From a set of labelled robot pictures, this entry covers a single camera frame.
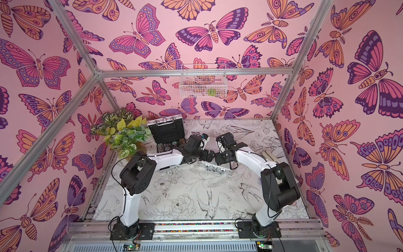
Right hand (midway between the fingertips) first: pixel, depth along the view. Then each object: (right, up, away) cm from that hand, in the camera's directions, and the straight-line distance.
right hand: (222, 157), depth 92 cm
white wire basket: (-11, +46, +3) cm, 48 cm away
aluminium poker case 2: (-5, -5, -2) cm, 8 cm away
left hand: (-6, +2, +4) cm, 7 cm away
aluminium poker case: (-33, +15, +5) cm, 36 cm away
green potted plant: (-50, +14, -14) cm, 53 cm away
